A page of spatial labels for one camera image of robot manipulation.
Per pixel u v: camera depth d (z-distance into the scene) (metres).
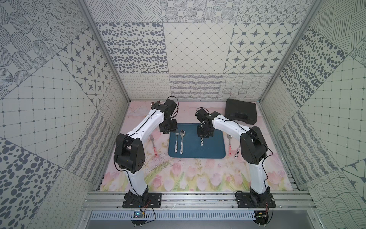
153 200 0.74
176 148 0.93
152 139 0.99
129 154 0.47
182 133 0.98
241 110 1.08
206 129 0.80
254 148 0.53
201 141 0.92
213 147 0.92
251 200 0.66
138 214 0.72
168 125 0.75
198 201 0.76
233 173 0.84
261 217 0.73
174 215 0.70
